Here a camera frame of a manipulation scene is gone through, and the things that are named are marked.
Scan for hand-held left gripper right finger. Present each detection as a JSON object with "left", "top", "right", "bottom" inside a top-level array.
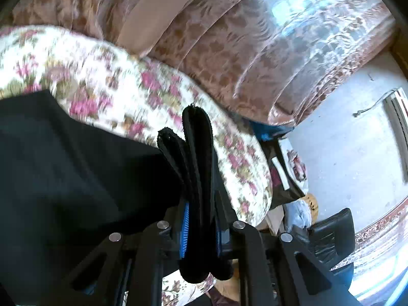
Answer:
[{"left": 213, "top": 180, "right": 332, "bottom": 306}]

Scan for pale plastic bag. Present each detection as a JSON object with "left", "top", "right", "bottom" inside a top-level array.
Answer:
[{"left": 283, "top": 198, "right": 312, "bottom": 230}]

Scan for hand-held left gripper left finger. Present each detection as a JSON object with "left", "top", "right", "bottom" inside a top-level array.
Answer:
[{"left": 62, "top": 202, "right": 192, "bottom": 306}]

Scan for floral bed sheet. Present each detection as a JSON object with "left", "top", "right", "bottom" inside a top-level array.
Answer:
[{"left": 0, "top": 25, "right": 273, "bottom": 300}]

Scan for brown floral curtain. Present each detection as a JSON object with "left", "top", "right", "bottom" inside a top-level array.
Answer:
[{"left": 13, "top": 0, "right": 399, "bottom": 126}]

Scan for blue plastic object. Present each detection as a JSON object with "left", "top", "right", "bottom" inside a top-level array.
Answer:
[{"left": 253, "top": 123, "right": 295, "bottom": 142}]

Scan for black printed bag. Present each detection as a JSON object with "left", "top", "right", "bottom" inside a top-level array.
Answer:
[{"left": 263, "top": 137, "right": 310, "bottom": 209}]

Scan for black pants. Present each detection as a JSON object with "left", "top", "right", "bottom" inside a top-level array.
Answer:
[{"left": 0, "top": 89, "right": 235, "bottom": 306}]

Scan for grey wall cable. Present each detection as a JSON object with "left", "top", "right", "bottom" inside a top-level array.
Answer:
[{"left": 352, "top": 90, "right": 397, "bottom": 117}]

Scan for black office chair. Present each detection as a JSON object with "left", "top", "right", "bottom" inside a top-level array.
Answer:
[{"left": 287, "top": 208, "right": 356, "bottom": 273}]

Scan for plain pink curtain strip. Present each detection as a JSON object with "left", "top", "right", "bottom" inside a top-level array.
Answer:
[{"left": 118, "top": 0, "right": 230, "bottom": 58}]

